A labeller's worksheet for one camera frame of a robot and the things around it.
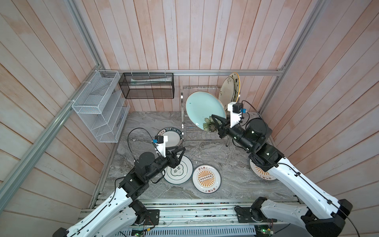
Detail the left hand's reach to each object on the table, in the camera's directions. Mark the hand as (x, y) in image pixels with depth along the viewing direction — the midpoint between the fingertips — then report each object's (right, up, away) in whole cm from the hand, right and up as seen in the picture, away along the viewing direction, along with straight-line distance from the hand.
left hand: (182, 150), depth 68 cm
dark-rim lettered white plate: (-7, +4, +41) cm, 42 cm away
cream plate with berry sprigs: (+26, +32, +19) cm, 45 cm away
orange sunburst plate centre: (+14, -20, +19) cm, 31 cm away
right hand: (+14, +16, -6) cm, 22 cm away
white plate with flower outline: (-2, -18, +20) cm, 27 cm away
